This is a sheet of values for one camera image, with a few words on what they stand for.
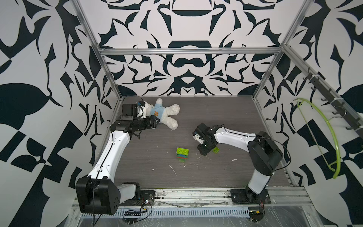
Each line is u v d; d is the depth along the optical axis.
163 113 1.00
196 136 0.84
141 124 0.67
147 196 0.74
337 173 0.58
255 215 0.73
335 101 0.59
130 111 0.61
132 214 0.73
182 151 0.78
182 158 0.82
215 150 0.89
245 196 0.68
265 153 0.48
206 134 0.70
